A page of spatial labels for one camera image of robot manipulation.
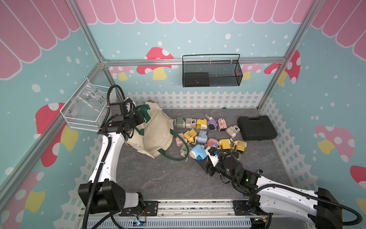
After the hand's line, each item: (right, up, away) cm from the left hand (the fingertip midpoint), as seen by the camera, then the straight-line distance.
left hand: (144, 117), depth 79 cm
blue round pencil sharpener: (+29, -18, -7) cm, 35 cm away
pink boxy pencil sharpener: (+18, -15, +15) cm, 28 cm away
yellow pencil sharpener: (+35, -4, +27) cm, 44 cm away
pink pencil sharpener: (+49, -5, +23) cm, 54 cm away
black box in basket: (+28, +24, +10) cm, 39 cm away
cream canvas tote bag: (+1, -13, +18) cm, 22 cm away
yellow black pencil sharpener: (+59, -18, +16) cm, 63 cm away
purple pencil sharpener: (+42, -4, +24) cm, 48 cm away
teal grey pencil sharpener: (+54, -22, +7) cm, 59 cm away
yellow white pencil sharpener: (+48, -17, +16) cm, 54 cm away
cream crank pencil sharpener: (+57, -9, +24) cm, 62 cm away
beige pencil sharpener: (+26, -3, +27) cm, 38 cm away
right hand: (+31, -21, -4) cm, 38 cm away
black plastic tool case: (+73, -7, +22) cm, 77 cm away
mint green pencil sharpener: (+21, -21, +12) cm, 32 cm away
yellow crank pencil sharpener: (+25, -12, +21) cm, 35 cm away
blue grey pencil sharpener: (+34, -13, +18) cm, 41 cm away
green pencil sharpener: (+18, -3, +27) cm, 33 cm away
